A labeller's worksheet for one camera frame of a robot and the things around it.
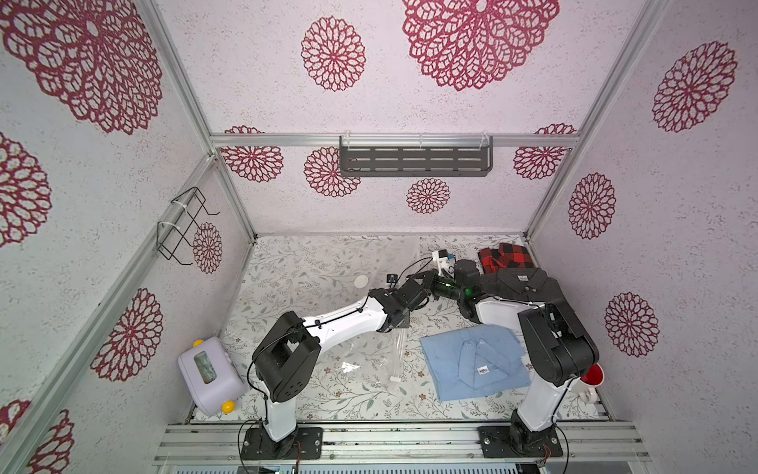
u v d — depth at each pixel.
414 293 0.69
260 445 0.73
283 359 0.47
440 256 0.88
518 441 0.66
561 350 0.49
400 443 0.75
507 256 1.10
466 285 0.75
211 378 0.78
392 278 0.80
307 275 1.09
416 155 0.92
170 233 0.73
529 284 1.00
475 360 0.86
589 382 0.76
